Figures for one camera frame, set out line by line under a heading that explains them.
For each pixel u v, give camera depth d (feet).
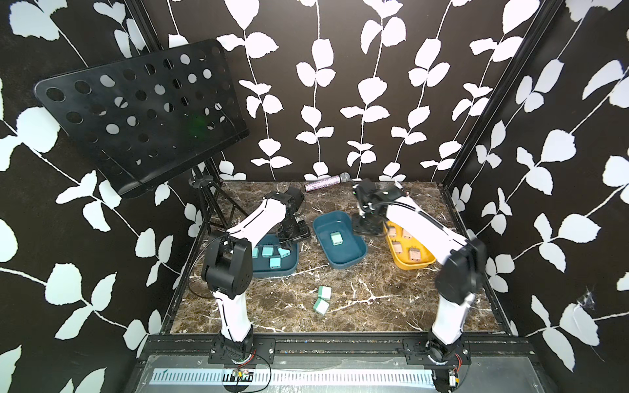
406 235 1.93
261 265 3.04
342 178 3.89
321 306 2.68
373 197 2.07
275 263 2.98
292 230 2.51
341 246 3.21
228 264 1.62
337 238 3.22
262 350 2.41
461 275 1.55
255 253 3.05
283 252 3.05
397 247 3.10
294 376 2.30
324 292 2.77
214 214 3.05
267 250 3.07
